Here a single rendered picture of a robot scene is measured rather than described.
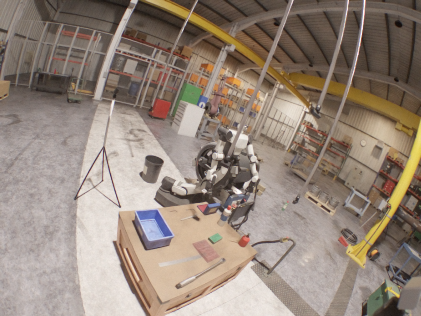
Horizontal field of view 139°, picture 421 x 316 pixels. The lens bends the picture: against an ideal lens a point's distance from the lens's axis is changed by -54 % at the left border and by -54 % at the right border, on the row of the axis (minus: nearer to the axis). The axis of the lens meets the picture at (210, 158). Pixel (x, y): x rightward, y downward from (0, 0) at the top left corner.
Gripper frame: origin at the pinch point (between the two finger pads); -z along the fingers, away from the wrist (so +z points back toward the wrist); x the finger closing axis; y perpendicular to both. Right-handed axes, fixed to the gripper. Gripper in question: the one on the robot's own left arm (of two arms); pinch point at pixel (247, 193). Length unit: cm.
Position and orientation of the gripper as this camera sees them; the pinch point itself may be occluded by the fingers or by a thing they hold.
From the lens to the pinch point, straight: 236.4
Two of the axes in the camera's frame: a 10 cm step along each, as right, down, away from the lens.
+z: 3.6, -8.8, -3.0
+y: -1.8, -3.8, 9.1
